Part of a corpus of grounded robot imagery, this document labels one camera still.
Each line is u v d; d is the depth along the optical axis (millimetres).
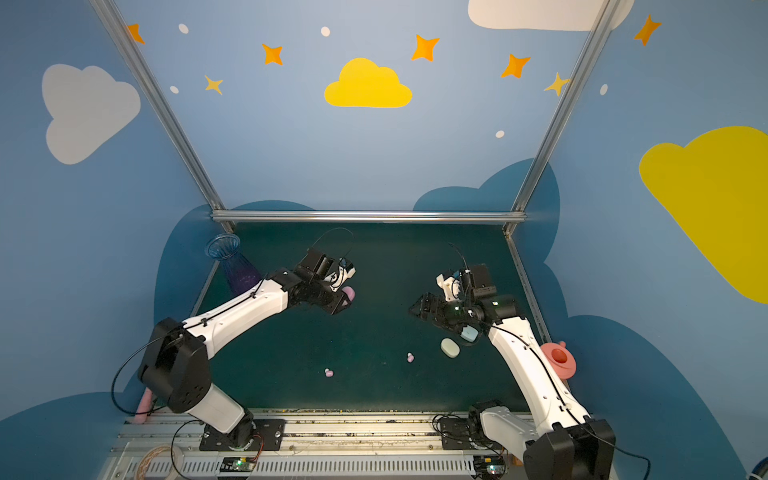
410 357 868
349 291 848
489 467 711
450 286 693
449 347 883
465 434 746
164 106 848
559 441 379
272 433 750
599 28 718
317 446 733
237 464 707
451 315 658
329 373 840
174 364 437
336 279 735
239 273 928
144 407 778
